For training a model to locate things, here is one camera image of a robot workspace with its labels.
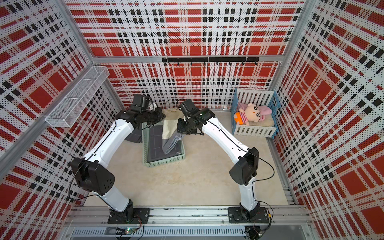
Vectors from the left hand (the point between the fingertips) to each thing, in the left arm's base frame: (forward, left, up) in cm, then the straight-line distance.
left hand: (166, 115), depth 83 cm
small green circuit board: (-52, +15, -24) cm, 59 cm away
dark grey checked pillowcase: (-11, +10, -22) cm, 26 cm away
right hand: (-9, -9, -1) cm, 13 cm away
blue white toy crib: (+29, -69, -14) cm, 76 cm away
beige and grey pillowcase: (+1, -2, -3) cm, 4 cm away
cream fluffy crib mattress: (+10, -67, -19) cm, 70 cm away
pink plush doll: (+11, -52, -10) cm, 54 cm away
